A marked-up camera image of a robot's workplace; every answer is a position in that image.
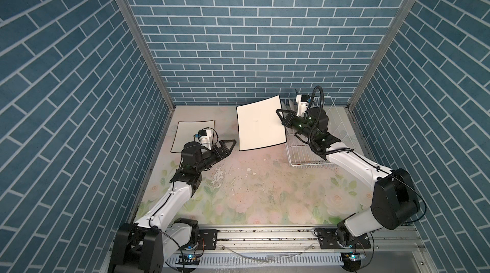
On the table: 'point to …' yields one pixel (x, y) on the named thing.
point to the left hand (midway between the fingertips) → (236, 146)
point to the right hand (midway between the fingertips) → (279, 111)
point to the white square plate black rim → (259, 125)
